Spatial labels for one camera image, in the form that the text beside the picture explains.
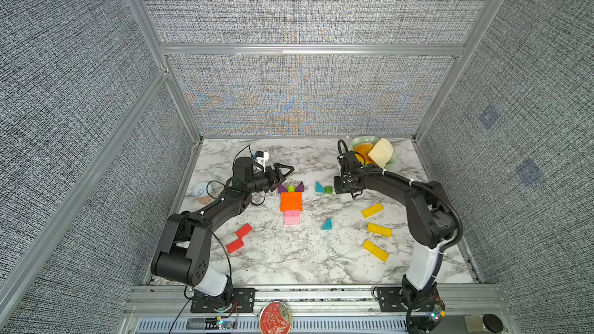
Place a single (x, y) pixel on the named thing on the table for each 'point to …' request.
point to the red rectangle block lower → (234, 245)
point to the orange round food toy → (361, 151)
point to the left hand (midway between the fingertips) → (294, 172)
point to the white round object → (202, 189)
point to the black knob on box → (493, 322)
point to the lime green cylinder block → (291, 189)
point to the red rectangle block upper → (244, 230)
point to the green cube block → (328, 189)
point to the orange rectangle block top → (291, 195)
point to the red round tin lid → (275, 318)
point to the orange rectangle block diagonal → (289, 206)
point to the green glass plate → (390, 165)
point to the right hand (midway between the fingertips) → (337, 180)
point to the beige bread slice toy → (381, 151)
